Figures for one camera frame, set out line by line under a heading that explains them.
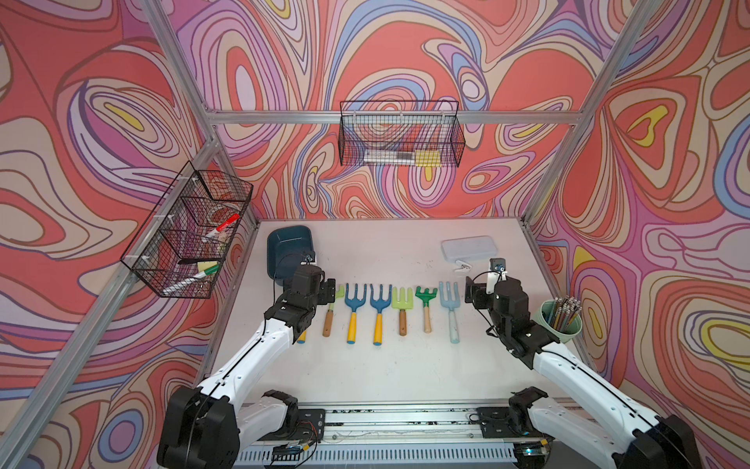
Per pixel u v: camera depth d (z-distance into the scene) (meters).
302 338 0.88
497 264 0.69
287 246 1.08
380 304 0.95
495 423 0.72
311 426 0.72
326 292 0.79
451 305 0.94
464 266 1.04
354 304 0.96
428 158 0.91
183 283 0.72
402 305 0.95
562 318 0.77
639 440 0.40
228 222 0.77
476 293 0.72
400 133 0.84
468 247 1.09
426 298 0.96
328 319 0.91
